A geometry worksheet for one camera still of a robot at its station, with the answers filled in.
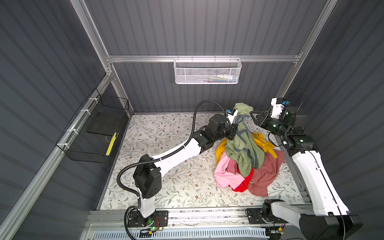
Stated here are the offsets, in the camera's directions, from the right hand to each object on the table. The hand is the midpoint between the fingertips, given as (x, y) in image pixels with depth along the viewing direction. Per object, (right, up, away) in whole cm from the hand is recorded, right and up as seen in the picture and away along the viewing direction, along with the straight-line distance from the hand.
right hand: (255, 115), depth 69 cm
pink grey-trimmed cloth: (-12, -34, +14) cm, 39 cm away
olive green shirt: (-5, -15, +2) cm, 16 cm away
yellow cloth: (+10, -12, +20) cm, 25 cm away
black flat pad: (-74, -4, +6) cm, 74 cm away
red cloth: (-2, -37, +10) cm, 39 cm away
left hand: (-7, -4, +5) cm, 10 cm away
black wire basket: (-79, -10, +3) cm, 80 cm away
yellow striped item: (-68, -14, 0) cm, 69 cm away
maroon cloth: (+10, -34, +15) cm, 39 cm away
